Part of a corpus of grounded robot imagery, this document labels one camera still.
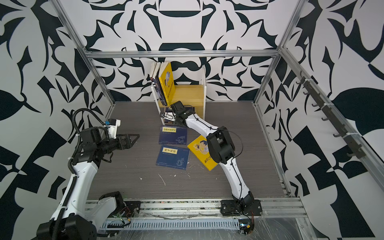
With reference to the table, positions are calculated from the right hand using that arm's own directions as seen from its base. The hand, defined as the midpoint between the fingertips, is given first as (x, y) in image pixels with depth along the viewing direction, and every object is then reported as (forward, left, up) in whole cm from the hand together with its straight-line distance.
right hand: (177, 112), depth 99 cm
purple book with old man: (-2, +7, +25) cm, 26 cm away
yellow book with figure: (+2, +4, +23) cm, 23 cm away
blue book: (-10, +4, -12) cm, 16 cm away
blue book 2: (-26, +2, -11) cm, 28 cm away
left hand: (-23, +20, +11) cm, 33 cm away
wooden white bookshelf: (+6, -10, +8) cm, 15 cm away
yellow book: (-21, -14, -10) cm, 27 cm away
